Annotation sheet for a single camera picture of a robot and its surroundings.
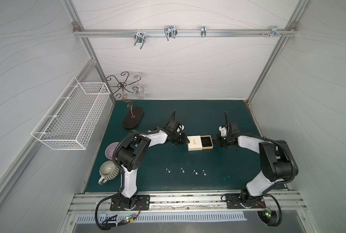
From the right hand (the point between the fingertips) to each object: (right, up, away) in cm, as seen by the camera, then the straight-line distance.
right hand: (213, 140), depth 96 cm
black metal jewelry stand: (-60, +12, +11) cm, 62 cm away
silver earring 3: (-13, -17, -12) cm, 25 cm away
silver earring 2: (-21, -16, -12) cm, 29 cm away
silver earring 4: (-8, -18, -13) cm, 23 cm away
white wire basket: (-76, +13, -28) cm, 82 cm away
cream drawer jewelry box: (-10, -1, -3) cm, 10 cm away
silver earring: (-29, -16, -12) cm, 35 cm away
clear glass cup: (-50, +32, +2) cm, 59 cm away
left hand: (-16, -1, -3) cm, 17 cm away
